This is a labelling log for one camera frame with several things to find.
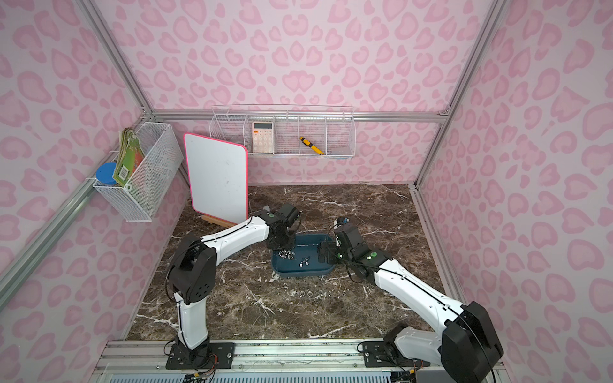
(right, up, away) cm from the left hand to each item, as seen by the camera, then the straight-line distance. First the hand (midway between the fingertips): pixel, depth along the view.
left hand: (289, 241), depth 94 cm
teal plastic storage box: (+6, -3, +5) cm, 8 cm away
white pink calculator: (-11, +41, +2) cm, 42 cm away
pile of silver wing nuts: (+1, -6, +1) cm, 6 cm away
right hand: (+14, 0, -11) cm, 18 cm away
